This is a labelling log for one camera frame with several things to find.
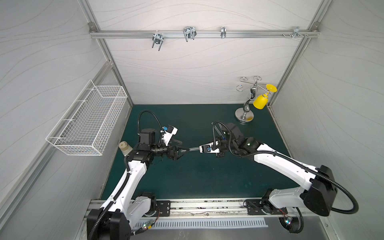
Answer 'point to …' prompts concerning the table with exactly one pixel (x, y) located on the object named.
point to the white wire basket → (81, 129)
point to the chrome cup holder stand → (244, 115)
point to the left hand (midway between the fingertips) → (181, 147)
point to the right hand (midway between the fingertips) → (205, 142)
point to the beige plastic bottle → (125, 148)
